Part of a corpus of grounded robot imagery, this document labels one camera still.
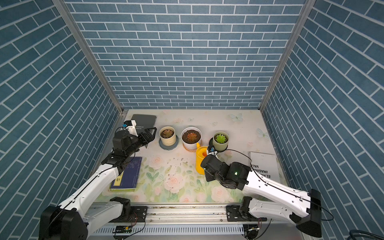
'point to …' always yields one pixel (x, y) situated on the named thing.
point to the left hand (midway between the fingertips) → (156, 131)
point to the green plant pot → (220, 146)
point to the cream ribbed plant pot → (169, 141)
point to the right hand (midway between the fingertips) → (208, 169)
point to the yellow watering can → (201, 152)
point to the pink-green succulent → (167, 133)
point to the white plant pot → (191, 146)
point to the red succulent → (191, 136)
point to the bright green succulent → (220, 138)
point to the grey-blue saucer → (168, 147)
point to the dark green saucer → (211, 144)
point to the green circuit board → (124, 229)
